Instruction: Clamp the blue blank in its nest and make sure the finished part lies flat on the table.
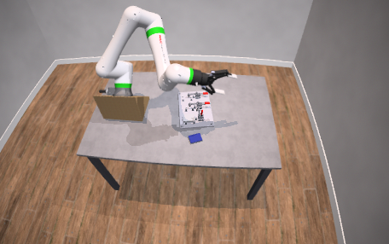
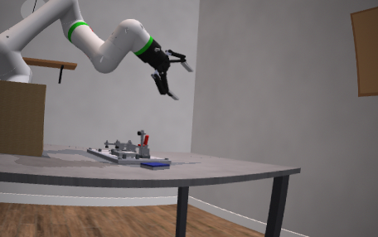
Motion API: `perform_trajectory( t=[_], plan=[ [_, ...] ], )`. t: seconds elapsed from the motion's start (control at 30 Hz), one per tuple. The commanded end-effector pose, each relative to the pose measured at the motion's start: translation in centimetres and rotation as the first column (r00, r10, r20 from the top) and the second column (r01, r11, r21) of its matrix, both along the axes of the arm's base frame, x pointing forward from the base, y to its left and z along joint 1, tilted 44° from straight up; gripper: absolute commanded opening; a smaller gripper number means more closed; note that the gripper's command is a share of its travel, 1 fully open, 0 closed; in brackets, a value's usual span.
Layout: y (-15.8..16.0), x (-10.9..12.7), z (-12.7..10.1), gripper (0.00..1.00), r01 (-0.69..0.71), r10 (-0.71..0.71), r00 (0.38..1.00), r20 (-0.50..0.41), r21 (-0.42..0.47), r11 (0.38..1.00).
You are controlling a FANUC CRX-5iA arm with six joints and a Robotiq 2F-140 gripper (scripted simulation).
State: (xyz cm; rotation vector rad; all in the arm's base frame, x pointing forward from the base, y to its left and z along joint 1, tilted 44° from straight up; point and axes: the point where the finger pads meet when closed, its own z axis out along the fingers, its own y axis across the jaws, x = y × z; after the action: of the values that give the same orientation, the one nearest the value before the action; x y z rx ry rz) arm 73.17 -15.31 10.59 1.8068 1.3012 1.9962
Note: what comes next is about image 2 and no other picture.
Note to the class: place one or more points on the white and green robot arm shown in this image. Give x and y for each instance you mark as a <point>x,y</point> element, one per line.
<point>105,56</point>

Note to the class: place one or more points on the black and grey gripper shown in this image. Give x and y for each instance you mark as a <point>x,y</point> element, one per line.
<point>161,64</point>

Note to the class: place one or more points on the blue rectangular plate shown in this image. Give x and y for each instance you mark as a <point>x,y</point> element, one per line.
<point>154,165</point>

